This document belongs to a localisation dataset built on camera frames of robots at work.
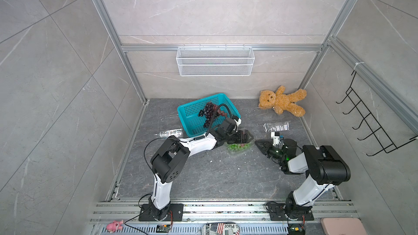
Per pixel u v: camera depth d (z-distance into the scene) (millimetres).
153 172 519
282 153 776
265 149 817
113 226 685
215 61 1009
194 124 1052
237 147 903
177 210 732
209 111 1042
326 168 477
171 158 518
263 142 858
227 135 743
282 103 1100
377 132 645
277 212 730
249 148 924
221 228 672
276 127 927
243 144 900
